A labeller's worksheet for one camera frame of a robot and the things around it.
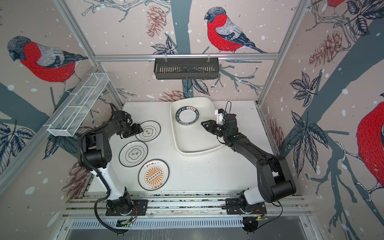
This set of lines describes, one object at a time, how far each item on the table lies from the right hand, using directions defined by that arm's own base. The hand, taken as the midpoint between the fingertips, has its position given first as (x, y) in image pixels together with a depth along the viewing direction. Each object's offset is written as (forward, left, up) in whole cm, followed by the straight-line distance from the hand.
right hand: (201, 125), depth 84 cm
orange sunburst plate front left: (-23, +27, -17) cm, 40 cm away
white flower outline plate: (-11, +44, -17) cm, 48 cm away
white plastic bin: (+3, +8, -17) cm, 20 cm away
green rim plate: (+21, +12, -16) cm, 29 cm away
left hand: (+4, +45, -13) cm, 47 cm away
